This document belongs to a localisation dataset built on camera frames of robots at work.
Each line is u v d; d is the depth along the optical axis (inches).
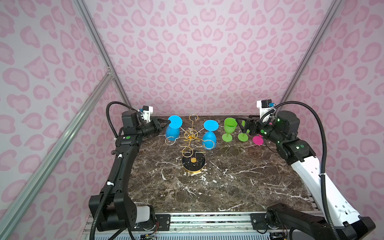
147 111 27.6
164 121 28.6
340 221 14.4
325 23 29.0
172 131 32.1
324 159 17.5
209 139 31.4
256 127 22.9
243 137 42.0
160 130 26.8
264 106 22.1
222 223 29.5
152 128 26.0
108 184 16.2
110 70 35.7
